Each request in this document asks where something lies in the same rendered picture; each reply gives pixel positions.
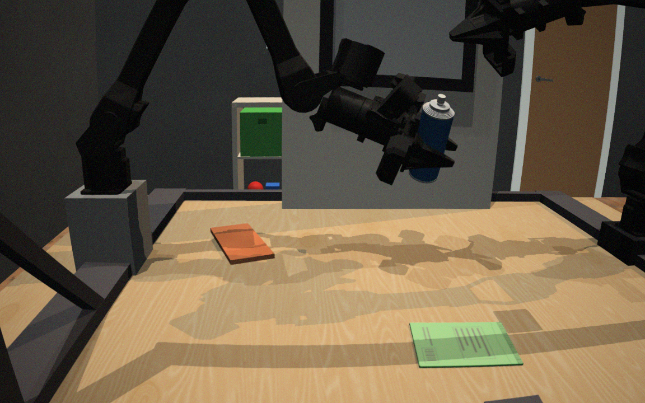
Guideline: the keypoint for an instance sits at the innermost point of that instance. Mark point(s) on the orange flat rectangular block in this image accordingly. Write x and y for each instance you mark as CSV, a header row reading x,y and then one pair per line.
x,y
241,244

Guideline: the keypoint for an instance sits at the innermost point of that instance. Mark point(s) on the green flat sheet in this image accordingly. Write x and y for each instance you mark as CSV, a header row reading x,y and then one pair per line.
x,y
463,344

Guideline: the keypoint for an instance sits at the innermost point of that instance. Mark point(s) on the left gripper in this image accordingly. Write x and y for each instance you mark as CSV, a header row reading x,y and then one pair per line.
x,y
401,146

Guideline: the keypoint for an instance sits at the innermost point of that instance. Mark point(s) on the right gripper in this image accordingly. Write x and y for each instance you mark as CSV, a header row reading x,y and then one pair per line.
x,y
492,22

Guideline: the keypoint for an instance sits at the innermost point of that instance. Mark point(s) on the black rectangular frame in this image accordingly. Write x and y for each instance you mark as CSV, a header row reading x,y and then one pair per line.
x,y
466,84

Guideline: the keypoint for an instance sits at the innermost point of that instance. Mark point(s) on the grey wall panel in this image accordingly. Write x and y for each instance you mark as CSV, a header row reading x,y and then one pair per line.
x,y
330,169

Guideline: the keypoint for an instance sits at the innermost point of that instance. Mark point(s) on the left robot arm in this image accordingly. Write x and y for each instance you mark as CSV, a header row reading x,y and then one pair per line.
x,y
106,169

